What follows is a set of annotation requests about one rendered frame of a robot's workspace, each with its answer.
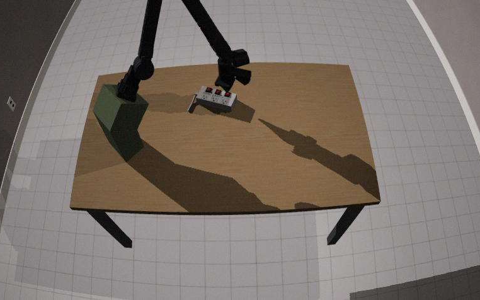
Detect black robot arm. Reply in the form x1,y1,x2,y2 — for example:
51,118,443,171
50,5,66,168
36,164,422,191
117,0,251,102

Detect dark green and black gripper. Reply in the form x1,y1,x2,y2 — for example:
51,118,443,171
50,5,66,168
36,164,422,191
215,71,235,92

